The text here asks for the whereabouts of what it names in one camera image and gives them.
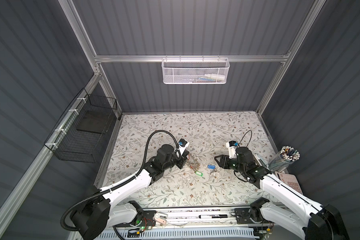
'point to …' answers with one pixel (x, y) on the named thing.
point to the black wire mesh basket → (80, 134)
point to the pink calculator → (291, 180)
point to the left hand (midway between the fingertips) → (188, 152)
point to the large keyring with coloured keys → (194, 164)
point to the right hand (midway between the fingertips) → (219, 159)
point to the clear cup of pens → (286, 156)
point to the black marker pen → (213, 216)
